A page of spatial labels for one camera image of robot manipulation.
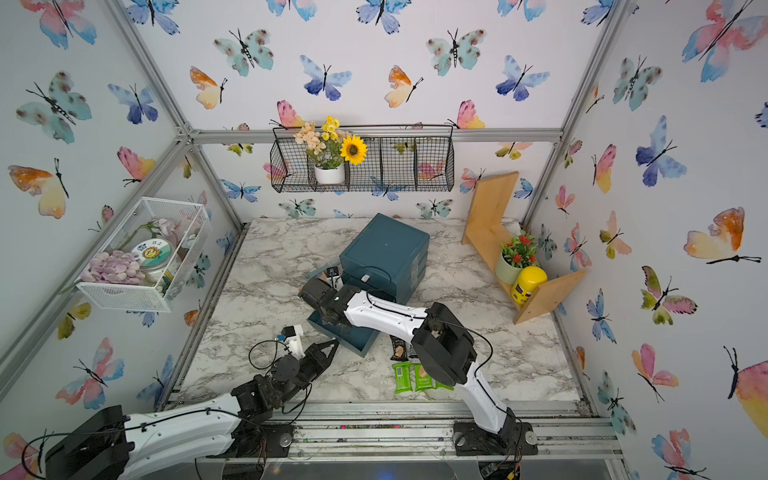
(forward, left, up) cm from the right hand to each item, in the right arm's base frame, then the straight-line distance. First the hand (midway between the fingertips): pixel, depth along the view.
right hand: (338, 304), depth 88 cm
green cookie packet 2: (-17, -25, -8) cm, 32 cm away
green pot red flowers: (+13, -51, +10) cm, 54 cm away
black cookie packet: (-10, -18, -7) cm, 22 cm away
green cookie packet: (-18, -20, -8) cm, 28 cm away
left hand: (-12, -4, +1) cm, 13 cm away
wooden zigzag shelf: (+32, -46, -1) cm, 56 cm away
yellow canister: (+6, -54, +9) cm, 55 cm away
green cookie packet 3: (-27, -26, +20) cm, 42 cm away
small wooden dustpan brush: (+16, +10, -7) cm, 20 cm away
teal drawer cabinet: (+8, -14, +13) cm, 21 cm away
